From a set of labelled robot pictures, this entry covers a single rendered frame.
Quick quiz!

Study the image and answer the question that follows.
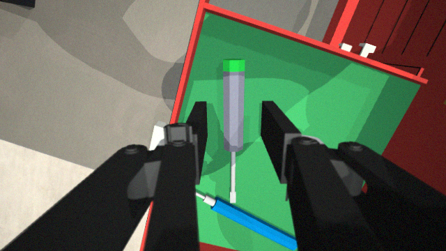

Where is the blue-handled deburring tool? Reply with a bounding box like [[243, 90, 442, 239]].
[[196, 192, 297, 250]]

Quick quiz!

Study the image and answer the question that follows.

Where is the red box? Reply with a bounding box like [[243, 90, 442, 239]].
[[150, 0, 446, 251]]

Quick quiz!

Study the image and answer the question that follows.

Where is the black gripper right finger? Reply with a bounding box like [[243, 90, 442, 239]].
[[261, 100, 446, 251]]

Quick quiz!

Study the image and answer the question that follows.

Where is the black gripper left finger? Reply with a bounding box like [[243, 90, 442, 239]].
[[0, 101, 208, 251]]

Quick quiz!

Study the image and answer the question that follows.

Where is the grey screwdriver with green band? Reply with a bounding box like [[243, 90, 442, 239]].
[[223, 59, 245, 203]]

